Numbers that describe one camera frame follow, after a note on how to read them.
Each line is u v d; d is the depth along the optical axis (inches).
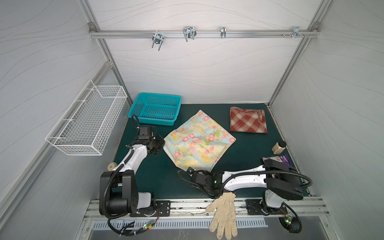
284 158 35.5
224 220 27.7
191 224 27.6
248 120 42.3
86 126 27.0
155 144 29.9
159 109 46.6
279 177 19.1
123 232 26.6
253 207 27.1
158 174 33.4
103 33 30.8
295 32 30.1
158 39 31.5
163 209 29.0
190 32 30.1
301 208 29.5
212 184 24.1
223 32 30.8
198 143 37.6
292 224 28.3
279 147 34.5
